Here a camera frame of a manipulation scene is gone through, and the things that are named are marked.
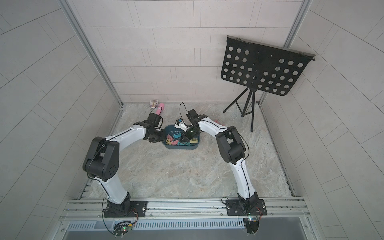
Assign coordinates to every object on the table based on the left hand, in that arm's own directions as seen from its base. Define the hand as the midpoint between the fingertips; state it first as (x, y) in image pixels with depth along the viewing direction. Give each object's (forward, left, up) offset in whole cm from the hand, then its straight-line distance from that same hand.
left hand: (168, 136), depth 95 cm
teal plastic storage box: (+3, -1, +3) cm, 5 cm away
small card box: (+28, +15, +1) cm, 32 cm away
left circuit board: (-47, +14, -2) cm, 50 cm away
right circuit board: (-46, -45, -2) cm, 64 cm away
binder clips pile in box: (-2, -3, 0) cm, 4 cm away
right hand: (-2, -10, 0) cm, 10 cm away
